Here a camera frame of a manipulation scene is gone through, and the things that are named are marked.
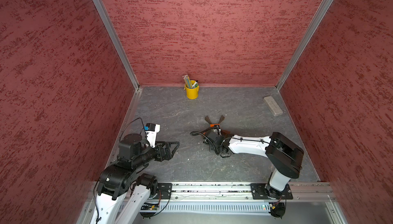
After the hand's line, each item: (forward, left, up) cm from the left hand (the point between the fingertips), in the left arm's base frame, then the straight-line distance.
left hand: (171, 147), depth 65 cm
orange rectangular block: (+18, -20, -11) cm, 28 cm away
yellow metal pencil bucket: (+48, -6, -18) cm, 52 cm away
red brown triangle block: (+20, -29, -22) cm, 42 cm away
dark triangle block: (+29, -17, -22) cm, 40 cm away
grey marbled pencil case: (+40, -64, -21) cm, 79 cm away
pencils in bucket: (+52, -3, -9) cm, 53 cm away
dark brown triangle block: (+29, -27, -21) cm, 45 cm away
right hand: (+10, -22, -24) cm, 34 cm away
